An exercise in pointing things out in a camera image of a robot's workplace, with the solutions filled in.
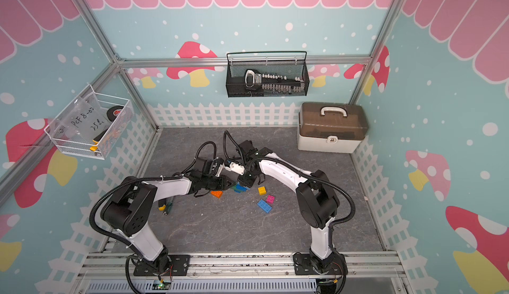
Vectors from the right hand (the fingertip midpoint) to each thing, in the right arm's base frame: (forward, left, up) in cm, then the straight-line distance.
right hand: (244, 180), depth 89 cm
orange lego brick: (-3, +13, -7) cm, 15 cm away
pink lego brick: (-6, -12, -7) cm, 15 cm away
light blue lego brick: (-3, +2, -3) cm, 5 cm away
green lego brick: (-1, +5, -5) cm, 7 cm away
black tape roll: (+17, +52, +26) cm, 60 cm away
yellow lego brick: (-2, -8, -7) cm, 11 cm away
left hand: (-1, +6, -5) cm, 8 cm away
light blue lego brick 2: (-9, -9, -8) cm, 15 cm away
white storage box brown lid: (+22, -44, +11) cm, 51 cm away
